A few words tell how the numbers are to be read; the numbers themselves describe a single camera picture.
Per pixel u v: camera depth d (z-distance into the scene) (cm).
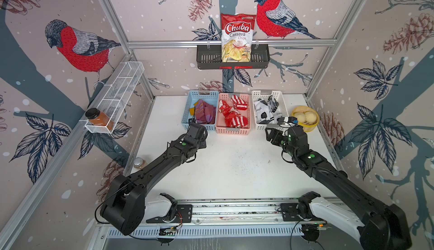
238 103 110
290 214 72
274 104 110
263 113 104
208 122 101
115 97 78
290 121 70
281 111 110
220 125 104
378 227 38
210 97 117
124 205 40
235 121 103
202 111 104
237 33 85
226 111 110
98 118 60
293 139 61
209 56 95
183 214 73
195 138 65
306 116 101
